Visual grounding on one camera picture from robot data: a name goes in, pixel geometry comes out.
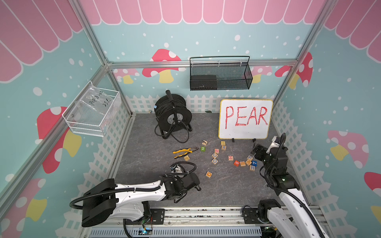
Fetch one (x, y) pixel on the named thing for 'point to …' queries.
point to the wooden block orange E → (242, 163)
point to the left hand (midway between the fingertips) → (193, 181)
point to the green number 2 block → (203, 148)
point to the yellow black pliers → (189, 150)
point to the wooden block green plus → (223, 143)
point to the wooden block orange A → (248, 162)
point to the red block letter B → (236, 163)
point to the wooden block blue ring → (215, 155)
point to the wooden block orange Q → (208, 174)
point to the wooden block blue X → (223, 147)
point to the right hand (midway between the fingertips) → (260, 144)
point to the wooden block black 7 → (204, 142)
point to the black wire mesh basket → (220, 73)
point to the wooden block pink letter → (217, 150)
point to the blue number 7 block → (254, 163)
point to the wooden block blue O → (214, 160)
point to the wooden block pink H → (230, 158)
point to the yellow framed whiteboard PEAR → (245, 119)
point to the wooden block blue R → (252, 168)
